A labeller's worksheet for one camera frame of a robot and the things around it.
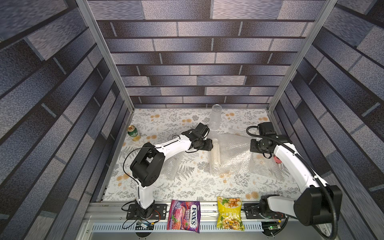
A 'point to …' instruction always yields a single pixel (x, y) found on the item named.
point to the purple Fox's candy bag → (184, 215)
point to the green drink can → (132, 131)
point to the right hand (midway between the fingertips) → (255, 146)
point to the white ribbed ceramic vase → (216, 158)
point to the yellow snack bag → (229, 216)
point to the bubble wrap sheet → (259, 165)
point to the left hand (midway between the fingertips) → (211, 145)
